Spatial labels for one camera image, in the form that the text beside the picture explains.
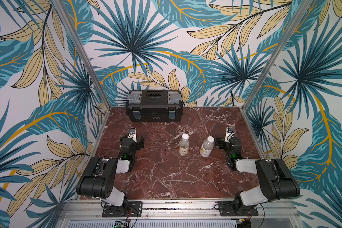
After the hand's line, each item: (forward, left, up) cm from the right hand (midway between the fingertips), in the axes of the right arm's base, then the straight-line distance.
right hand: (226, 135), depth 93 cm
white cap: (-9, +14, +9) cm, 19 cm away
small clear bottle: (-6, +28, -1) cm, 28 cm away
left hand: (+1, +60, -1) cm, 60 cm away
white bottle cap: (-7, +28, +10) cm, 31 cm away
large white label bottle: (-9, +14, +1) cm, 17 cm away
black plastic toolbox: (+20, +47, +8) cm, 52 cm away
